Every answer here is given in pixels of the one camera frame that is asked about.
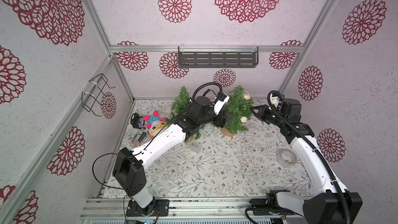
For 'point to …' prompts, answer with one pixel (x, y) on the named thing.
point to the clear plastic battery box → (195, 147)
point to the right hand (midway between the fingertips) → (250, 106)
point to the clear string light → (244, 102)
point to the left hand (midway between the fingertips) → (229, 114)
